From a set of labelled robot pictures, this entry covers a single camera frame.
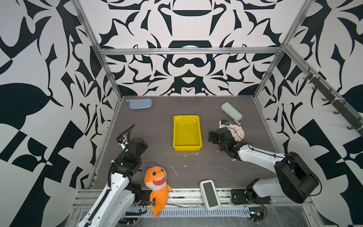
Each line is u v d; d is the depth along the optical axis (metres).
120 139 0.66
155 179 0.72
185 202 0.74
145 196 0.73
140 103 1.12
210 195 0.72
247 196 0.66
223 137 0.69
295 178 0.43
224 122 0.79
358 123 0.50
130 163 0.57
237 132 0.97
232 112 1.08
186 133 0.95
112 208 0.46
